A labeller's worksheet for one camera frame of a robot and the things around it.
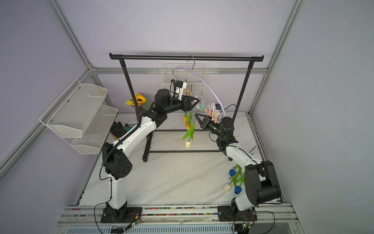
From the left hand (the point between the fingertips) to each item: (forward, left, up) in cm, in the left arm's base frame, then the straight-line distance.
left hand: (195, 99), depth 76 cm
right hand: (-5, 0, -8) cm, 9 cm away
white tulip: (-12, +3, -13) cm, 18 cm away
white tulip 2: (-34, -18, -34) cm, 52 cm away
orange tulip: (+6, +7, -22) cm, 24 cm away
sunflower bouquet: (+13, +35, -12) cm, 39 cm away
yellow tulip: (+3, +5, -24) cm, 25 cm away
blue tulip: (-25, -22, -36) cm, 49 cm away
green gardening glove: (+6, +49, -32) cm, 59 cm away
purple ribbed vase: (+12, +37, -20) cm, 43 cm away
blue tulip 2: (-35, -24, -35) cm, 55 cm away
